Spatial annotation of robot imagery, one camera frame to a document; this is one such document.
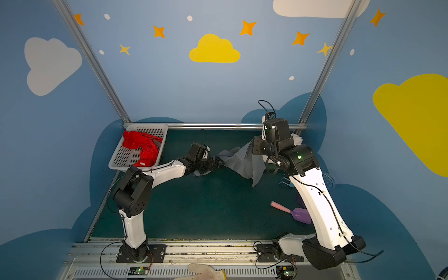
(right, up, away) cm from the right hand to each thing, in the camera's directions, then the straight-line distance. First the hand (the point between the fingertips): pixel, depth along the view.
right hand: (260, 138), depth 67 cm
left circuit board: (-50, -55, +5) cm, 75 cm away
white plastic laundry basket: (-74, -10, +35) cm, 83 cm away
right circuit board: (+11, -56, +5) cm, 57 cm away
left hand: (-17, -13, +27) cm, 34 cm away
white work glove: (-23, -55, +4) cm, 60 cm away
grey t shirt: (-4, -11, +16) cm, 20 cm away
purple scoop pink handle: (+24, -37, +20) cm, 48 cm away
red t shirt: (-59, -2, +35) cm, 68 cm away
